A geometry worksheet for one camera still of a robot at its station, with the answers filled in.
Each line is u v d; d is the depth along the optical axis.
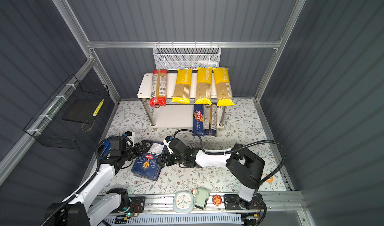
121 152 0.66
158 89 0.74
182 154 0.64
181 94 0.72
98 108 0.78
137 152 0.75
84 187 0.46
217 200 0.75
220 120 0.96
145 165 0.80
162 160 0.72
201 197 0.71
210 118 0.97
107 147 0.94
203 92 0.72
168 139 0.75
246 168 0.46
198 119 0.95
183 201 0.72
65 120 0.72
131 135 0.79
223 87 0.74
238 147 0.50
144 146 0.76
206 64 0.91
